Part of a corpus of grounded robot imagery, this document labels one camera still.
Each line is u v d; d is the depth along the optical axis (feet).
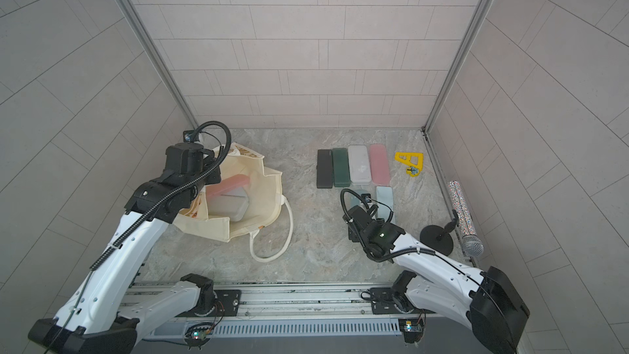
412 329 2.24
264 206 2.83
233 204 2.84
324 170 3.38
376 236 1.91
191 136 1.86
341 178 3.21
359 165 3.33
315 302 2.38
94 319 1.16
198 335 2.10
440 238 2.65
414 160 3.46
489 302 1.29
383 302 2.32
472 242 2.00
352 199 2.31
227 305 2.32
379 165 3.40
